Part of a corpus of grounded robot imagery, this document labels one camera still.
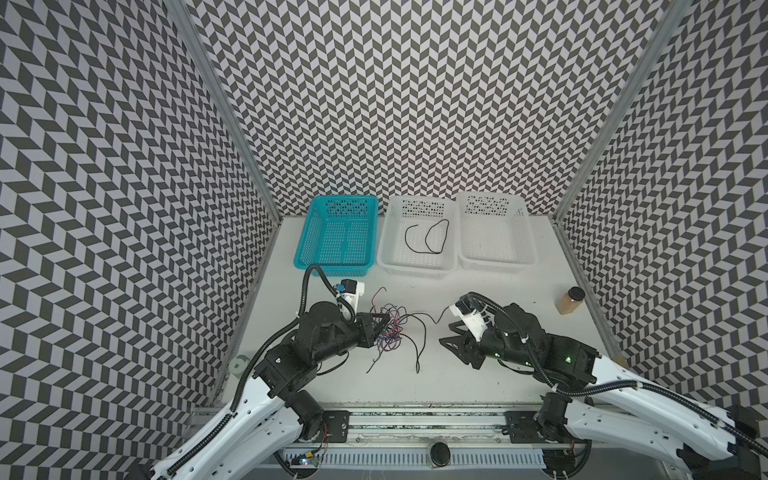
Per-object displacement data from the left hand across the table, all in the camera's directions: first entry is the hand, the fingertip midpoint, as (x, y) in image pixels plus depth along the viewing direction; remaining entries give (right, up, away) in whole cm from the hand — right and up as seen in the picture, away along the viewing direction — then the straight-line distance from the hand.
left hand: (392, 320), depth 67 cm
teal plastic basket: (-22, +21, +48) cm, 57 cm away
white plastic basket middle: (+10, +20, +45) cm, 50 cm away
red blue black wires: (+1, -3, +6) cm, 7 cm away
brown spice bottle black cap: (+53, 0, +22) cm, 57 cm away
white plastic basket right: (+38, +22, +46) cm, 64 cm away
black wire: (+12, +20, +44) cm, 50 cm away
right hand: (+13, -3, +1) cm, 13 cm away
